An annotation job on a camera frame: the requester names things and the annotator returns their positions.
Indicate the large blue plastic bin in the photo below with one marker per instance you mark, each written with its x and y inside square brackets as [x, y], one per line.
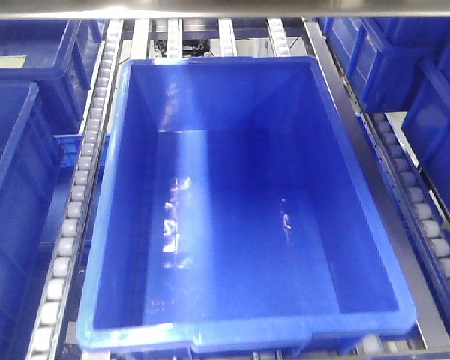
[247, 187]

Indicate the blue bin with paper label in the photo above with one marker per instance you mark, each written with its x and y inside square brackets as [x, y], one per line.
[41, 37]

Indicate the steel rack on castors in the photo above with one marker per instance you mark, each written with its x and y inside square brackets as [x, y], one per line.
[225, 7]

